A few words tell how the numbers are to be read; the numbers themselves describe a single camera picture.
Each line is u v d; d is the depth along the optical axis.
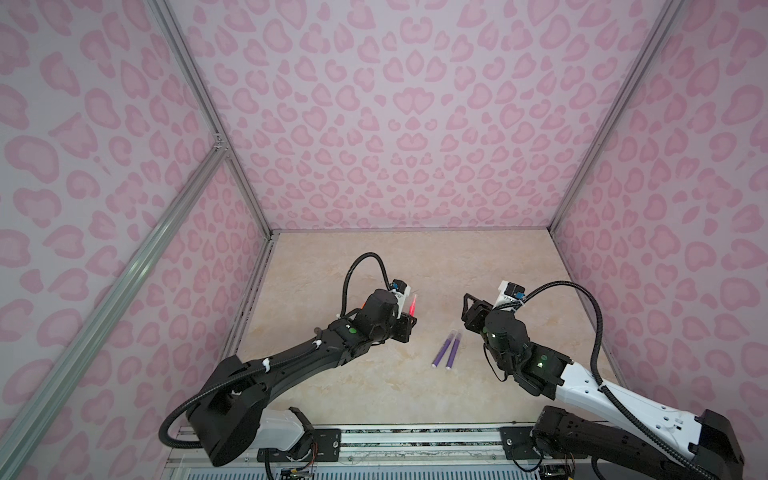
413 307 0.80
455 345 0.90
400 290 0.73
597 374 0.50
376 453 0.73
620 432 0.47
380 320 0.63
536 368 0.54
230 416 0.41
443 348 0.90
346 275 0.62
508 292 0.66
